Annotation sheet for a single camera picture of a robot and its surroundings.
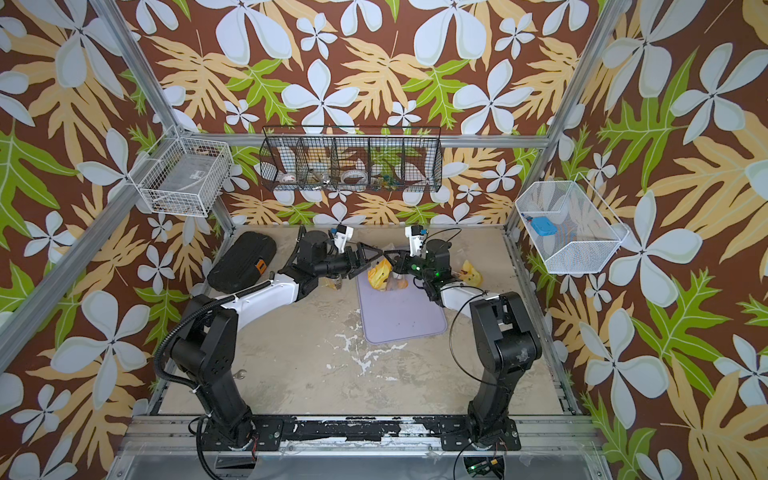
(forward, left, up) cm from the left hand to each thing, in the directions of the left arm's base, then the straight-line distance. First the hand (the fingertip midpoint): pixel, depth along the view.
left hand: (379, 254), depth 83 cm
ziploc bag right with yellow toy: (+5, -31, -17) cm, 35 cm away
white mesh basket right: (+8, -55, +4) cm, 56 cm away
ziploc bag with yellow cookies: (0, -1, -11) cm, 11 cm away
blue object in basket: (+8, -48, +4) cm, 48 cm away
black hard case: (+9, +47, -16) cm, 51 cm away
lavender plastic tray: (-7, -8, -22) cm, 25 cm away
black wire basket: (+34, +9, +9) cm, 36 cm away
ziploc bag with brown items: (+3, +15, -20) cm, 26 cm away
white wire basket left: (+20, +58, +12) cm, 62 cm away
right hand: (+5, -1, -5) cm, 7 cm away
